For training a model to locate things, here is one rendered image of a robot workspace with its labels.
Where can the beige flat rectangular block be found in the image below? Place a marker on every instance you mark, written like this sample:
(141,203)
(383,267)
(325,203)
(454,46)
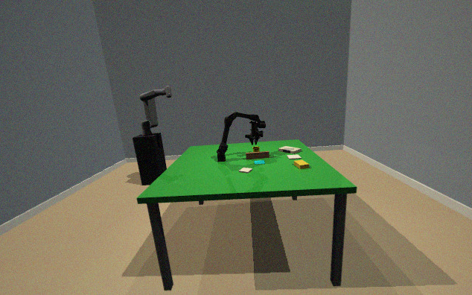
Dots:
(288,149)

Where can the yellow rectangular block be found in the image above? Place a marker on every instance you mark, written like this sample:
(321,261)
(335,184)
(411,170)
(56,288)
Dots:
(301,164)

